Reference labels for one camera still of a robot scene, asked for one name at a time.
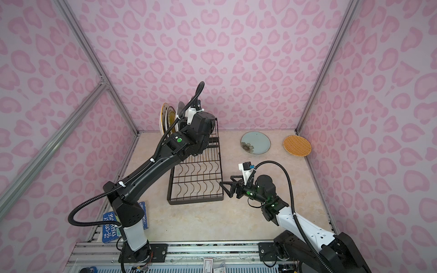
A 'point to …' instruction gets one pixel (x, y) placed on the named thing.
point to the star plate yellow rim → (160, 115)
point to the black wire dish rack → (199, 178)
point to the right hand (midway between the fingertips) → (226, 181)
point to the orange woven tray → (297, 145)
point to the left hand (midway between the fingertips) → (187, 116)
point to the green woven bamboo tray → (170, 118)
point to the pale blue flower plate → (255, 143)
